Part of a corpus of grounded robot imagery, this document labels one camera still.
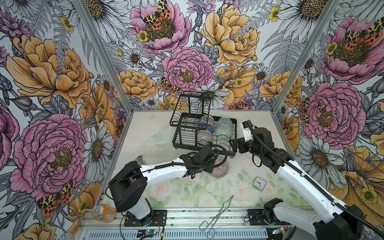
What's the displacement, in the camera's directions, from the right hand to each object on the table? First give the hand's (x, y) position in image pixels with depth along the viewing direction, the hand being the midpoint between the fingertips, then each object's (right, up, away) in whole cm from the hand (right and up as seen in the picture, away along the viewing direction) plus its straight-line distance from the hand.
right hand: (238, 143), depth 79 cm
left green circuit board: (-45, -42, -7) cm, 62 cm away
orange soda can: (-62, -29, -13) cm, 70 cm away
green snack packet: (-56, -12, +12) cm, 59 cm away
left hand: (-15, -13, +5) cm, 20 cm away
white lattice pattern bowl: (-12, +12, +31) cm, 35 cm away
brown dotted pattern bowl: (-17, +2, +23) cm, 29 cm away
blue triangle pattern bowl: (-13, +8, +27) cm, 31 cm away
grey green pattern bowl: (-3, +5, +26) cm, 27 cm away
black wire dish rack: (-22, +8, +3) cm, 24 cm away
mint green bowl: (-1, +12, +27) cm, 29 cm away
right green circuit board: (+16, -41, -7) cm, 44 cm away
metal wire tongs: (-18, -38, -6) cm, 43 cm away
